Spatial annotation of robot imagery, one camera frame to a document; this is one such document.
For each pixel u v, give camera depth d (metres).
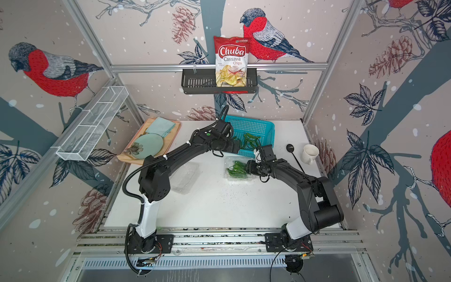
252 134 1.13
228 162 0.95
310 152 0.97
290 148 1.06
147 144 1.08
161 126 1.19
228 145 0.81
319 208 0.44
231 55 0.83
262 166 0.70
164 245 0.73
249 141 1.10
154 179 0.52
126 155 1.02
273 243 0.73
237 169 0.95
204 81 0.95
